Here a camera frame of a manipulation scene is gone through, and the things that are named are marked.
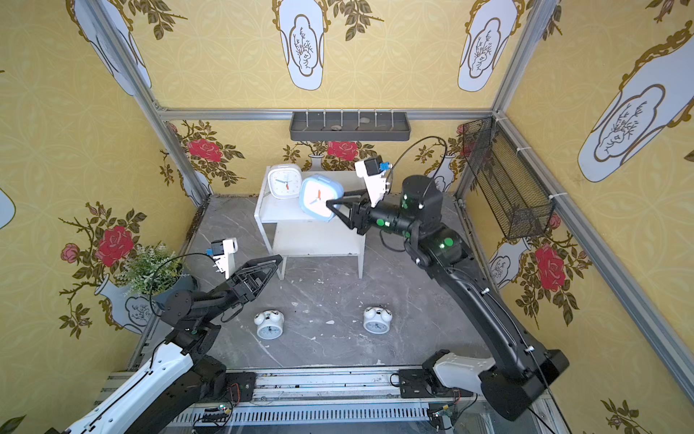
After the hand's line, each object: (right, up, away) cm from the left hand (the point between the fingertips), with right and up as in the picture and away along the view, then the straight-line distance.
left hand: (282, 269), depth 60 cm
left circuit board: (-21, -41, +12) cm, 48 cm away
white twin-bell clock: (-8, -19, +18) cm, 28 cm away
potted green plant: (-44, -8, +15) cm, 47 cm away
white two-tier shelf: (-4, +7, +27) cm, 28 cm away
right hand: (+11, +13, -4) cm, 18 cm away
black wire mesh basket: (+66, +14, +19) cm, 71 cm away
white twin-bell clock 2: (+23, -18, +18) cm, 35 cm away
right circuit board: (+38, -40, +12) cm, 57 cm away
